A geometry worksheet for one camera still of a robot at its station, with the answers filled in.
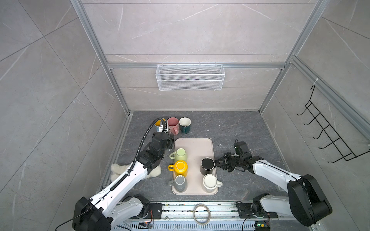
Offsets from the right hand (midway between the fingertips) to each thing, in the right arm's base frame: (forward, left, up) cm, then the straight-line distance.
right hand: (214, 159), depth 84 cm
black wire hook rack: (-11, -50, +25) cm, 57 cm away
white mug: (-13, +4, -1) cm, 14 cm away
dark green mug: (+28, +18, +1) cm, 33 cm away
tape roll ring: (-27, +5, -6) cm, 28 cm away
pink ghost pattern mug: (+27, +26, +1) cm, 38 cm away
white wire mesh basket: (+53, +13, +22) cm, 59 cm away
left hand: (+10, +27, +17) cm, 34 cm away
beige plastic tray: (+11, +9, -8) cm, 17 cm away
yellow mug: (-5, +20, +2) cm, 21 cm away
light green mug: (+2, +20, +3) cm, 20 cm away
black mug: (-4, +4, 0) cm, 6 cm away
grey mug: (-14, +21, +3) cm, 25 cm away
